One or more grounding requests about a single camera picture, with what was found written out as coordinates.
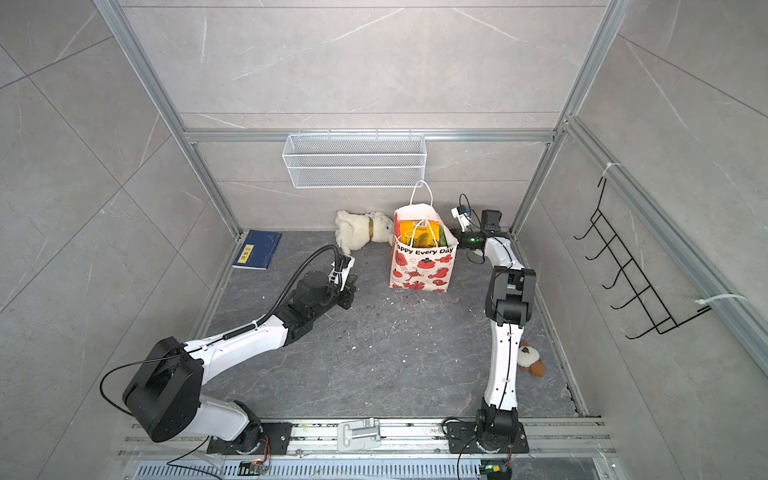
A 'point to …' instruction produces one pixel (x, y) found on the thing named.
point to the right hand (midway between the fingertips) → (436, 235)
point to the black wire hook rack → (659, 318)
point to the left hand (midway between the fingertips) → (355, 270)
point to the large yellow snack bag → (419, 233)
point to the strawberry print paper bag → (423, 268)
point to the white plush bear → (354, 230)
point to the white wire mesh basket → (354, 160)
